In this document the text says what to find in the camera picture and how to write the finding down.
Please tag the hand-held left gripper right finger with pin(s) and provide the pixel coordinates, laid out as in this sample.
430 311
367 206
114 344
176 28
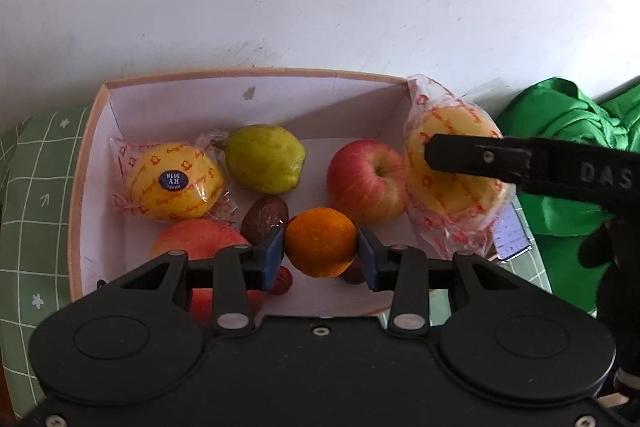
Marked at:
367 258

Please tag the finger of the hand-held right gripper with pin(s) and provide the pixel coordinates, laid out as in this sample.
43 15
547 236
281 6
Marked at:
465 154

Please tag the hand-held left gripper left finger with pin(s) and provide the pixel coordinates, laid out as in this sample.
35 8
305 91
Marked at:
274 253

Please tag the dark dried jujube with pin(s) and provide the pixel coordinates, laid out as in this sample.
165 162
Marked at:
265 217

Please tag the small tangerine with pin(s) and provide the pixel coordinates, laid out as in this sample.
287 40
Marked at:
320 242

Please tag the plastic orange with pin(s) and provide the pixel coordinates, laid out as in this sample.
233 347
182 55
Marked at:
450 202
172 192

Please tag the dark red apple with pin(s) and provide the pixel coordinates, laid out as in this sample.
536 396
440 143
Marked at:
200 237

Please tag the red yellow striped apple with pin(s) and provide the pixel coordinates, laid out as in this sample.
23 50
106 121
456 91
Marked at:
365 179

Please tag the green pear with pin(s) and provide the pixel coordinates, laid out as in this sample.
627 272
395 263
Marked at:
265 159

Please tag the cardboard box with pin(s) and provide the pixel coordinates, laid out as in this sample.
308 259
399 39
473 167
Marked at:
165 112

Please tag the person's right hand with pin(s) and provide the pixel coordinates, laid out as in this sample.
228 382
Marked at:
620 267

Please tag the green cloth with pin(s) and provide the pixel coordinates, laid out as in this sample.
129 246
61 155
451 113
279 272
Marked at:
560 117

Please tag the smartphone in clear case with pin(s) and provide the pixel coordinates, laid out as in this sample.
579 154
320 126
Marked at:
511 237

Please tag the green checked tablecloth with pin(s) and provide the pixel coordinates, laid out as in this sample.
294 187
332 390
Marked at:
35 217

